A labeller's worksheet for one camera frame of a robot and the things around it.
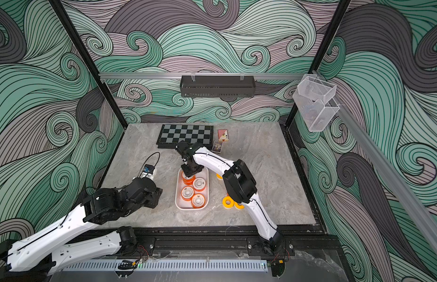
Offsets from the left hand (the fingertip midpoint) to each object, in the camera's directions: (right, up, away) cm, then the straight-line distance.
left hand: (158, 189), depth 69 cm
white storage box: (+6, -12, +15) cm, 21 cm away
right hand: (+11, +2, +24) cm, 27 cm away
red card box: (+28, +23, +45) cm, 58 cm away
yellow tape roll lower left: (+27, -11, +16) cm, 34 cm away
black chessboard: (-6, +23, +41) cm, 48 cm away
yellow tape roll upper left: (+24, +7, -8) cm, 27 cm away
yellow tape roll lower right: (+34, -12, +14) cm, 39 cm away
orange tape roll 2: (+8, -8, +19) cm, 22 cm away
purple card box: (+24, +16, +38) cm, 48 cm away
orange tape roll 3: (+14, -11, +17) cm, 24 cm away
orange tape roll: (+15, -4, +22) cm, 26 cm away
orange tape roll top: (+9, -2, +21) cm, 23 cm away
